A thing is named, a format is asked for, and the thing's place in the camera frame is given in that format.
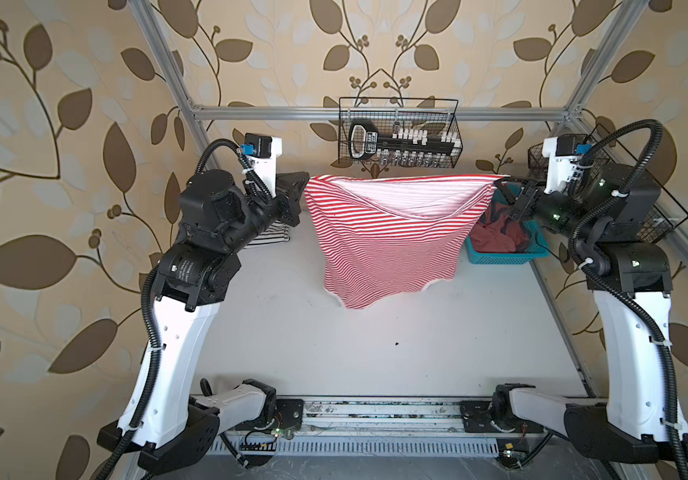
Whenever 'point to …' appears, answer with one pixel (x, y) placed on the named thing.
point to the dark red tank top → (496, 233)
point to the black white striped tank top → (274, 233)
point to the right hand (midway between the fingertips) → (501, 181)
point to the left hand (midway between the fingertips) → (307, 172)
